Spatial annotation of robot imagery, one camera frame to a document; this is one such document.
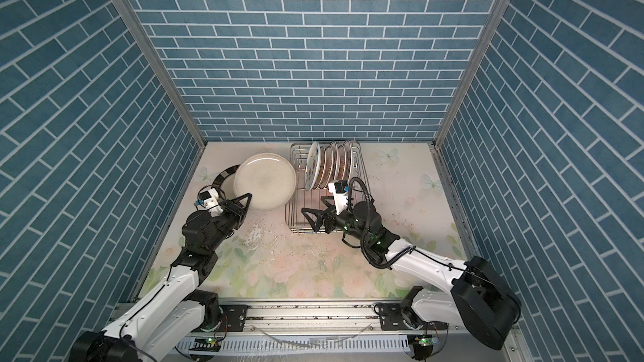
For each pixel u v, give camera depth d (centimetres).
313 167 100
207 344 72
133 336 42
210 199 73
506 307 43
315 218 69
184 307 60
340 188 66
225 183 105
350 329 74
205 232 61
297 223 93
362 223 59
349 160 93
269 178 82
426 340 72
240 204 77
